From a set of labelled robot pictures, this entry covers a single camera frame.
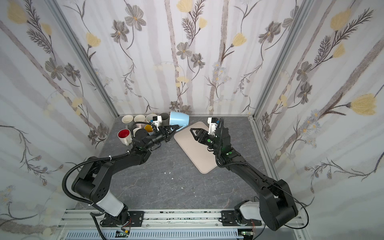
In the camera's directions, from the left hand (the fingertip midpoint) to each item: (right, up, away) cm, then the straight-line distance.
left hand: (179, 127), depth 75 cm
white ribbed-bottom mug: (-33, -2, +26) cm, 42 cm away
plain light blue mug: (-1, +5, +5) cm, 7 cm away
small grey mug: (-41, +6, +32) cm, 53 cm away
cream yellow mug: (-25, +8, +33) cm, 43 cm away
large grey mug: (-8, +5, +6) cm, 11 cm away
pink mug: (-33, +7, +34) cm, 48 cm away
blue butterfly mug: (-16, -1, +2) cm, 17 cm away
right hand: (+8, -2, -2) cm, 8 cm away
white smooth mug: (-39, -6, +24) cm, 46 cm away
